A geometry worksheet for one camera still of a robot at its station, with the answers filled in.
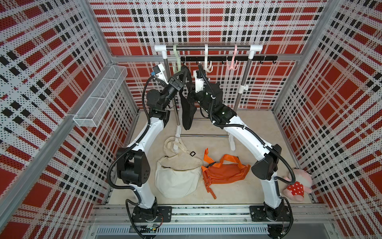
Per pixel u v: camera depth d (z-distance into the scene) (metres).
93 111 0.90
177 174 0.84
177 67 0.70
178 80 0.62
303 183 0.78
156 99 0.56
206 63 0.69
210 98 0.52
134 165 0.48
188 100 0.65
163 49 0.64
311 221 0.72
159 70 0.61
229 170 0.85
